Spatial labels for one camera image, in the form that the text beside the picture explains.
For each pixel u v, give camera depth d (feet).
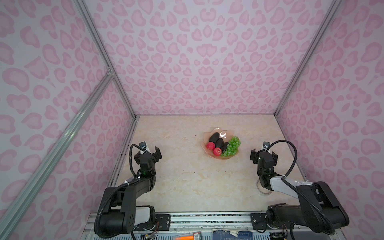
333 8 2.28
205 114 3.99
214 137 3.31
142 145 2.49
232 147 2.97
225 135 3.40
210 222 2.46
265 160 2.23
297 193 1.46
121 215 1.38
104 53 2.76
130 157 2.00
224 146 3.11
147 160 2.24
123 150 3.45
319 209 1.28
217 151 3.04
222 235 2.23
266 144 2.52
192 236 2.26
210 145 3.15
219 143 3.21
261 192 2.68
